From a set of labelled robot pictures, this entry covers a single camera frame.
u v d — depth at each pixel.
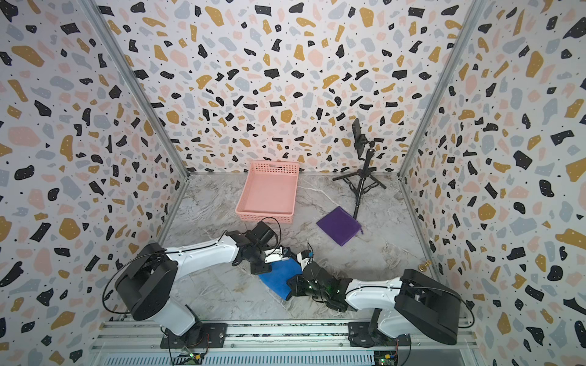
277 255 0.78
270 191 1.18
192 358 0.70
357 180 1.21
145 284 0.44
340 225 1.03
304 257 0.78
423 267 0.88
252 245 0.67
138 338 0.74
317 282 0.62
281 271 0.84
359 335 0.74
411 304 0.43
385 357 0.72
